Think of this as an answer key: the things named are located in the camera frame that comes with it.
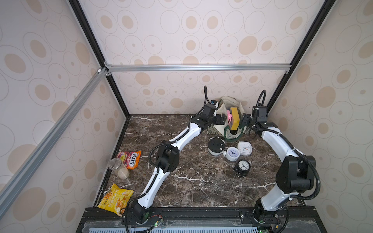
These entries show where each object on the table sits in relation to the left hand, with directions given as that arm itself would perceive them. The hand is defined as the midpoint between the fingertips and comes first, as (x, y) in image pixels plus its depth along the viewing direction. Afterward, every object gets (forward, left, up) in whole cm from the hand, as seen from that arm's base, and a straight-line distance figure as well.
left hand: (227, 115), depth 91 cm
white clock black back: (-12, +6, -17) cm, 21 cm away
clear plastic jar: (-31, +62, -7) cm, 70 cm away
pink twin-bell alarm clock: (+2, -3, -3) cm, 5 cm away
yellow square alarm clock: (-4, -5, -2) cm, 7 cm away
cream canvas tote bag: (+12, 0, -2) cm, 12 cm away
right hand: (-2, -17, 0) cm, 17 cm away
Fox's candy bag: (-22, +60, -19) cm, 67 cm away
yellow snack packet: (-46, +62, -18) cm, 79 cm away
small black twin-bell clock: (-27, -9, -18) cm, 34 cm away
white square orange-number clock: (-13, -14, -18) cm, 26 cm away
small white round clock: (-17, -5, -18) cm, 26 cm away
